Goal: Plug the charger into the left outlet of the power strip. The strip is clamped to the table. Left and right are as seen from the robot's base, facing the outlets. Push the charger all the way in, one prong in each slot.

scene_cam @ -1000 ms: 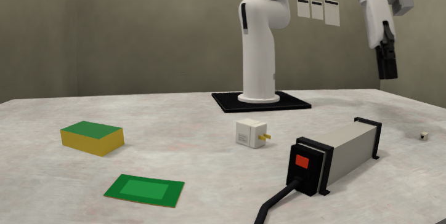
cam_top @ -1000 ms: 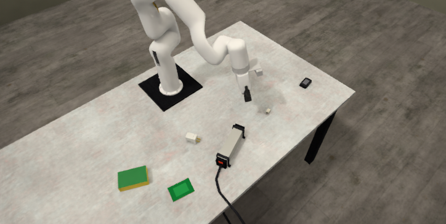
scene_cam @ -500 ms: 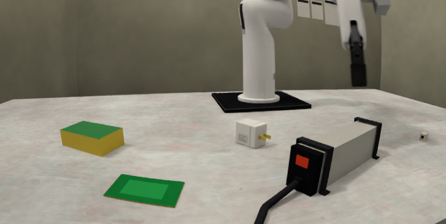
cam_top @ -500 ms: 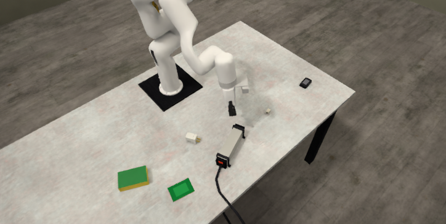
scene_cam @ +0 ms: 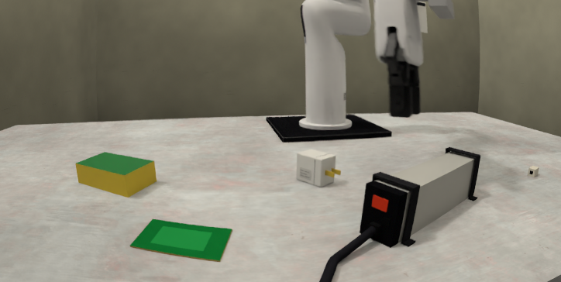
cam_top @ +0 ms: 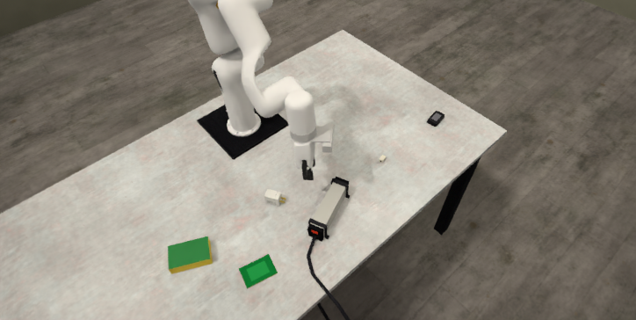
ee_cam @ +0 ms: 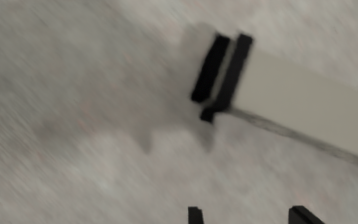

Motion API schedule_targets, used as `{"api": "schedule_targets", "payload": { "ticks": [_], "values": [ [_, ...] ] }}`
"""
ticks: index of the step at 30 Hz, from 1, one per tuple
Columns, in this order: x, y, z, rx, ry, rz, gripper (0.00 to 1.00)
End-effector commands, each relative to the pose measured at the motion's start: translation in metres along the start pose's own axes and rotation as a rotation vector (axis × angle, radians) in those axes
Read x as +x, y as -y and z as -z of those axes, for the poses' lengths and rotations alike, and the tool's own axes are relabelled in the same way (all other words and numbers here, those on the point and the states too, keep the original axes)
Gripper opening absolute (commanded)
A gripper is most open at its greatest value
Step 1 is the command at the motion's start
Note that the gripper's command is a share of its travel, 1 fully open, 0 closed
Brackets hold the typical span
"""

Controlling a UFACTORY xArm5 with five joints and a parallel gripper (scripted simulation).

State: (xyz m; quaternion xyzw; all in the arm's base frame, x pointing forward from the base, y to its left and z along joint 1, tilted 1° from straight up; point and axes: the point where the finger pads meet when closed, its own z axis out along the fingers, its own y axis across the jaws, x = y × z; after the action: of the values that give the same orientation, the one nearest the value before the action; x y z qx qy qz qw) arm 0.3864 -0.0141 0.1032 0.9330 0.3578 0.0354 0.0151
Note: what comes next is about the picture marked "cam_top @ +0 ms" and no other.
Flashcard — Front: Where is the white charger with brass prongs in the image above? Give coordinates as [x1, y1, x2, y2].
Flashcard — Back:
[264, 189, 284, 206]

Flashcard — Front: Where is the flat green rectangular pad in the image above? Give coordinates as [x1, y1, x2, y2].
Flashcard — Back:
[239, 254, 278, 288]

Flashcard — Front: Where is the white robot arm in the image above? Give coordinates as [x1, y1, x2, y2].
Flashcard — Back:
[188, 0, 333, 153]

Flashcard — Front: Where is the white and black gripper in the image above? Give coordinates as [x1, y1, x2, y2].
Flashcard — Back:
[291, 138, 315, 180]

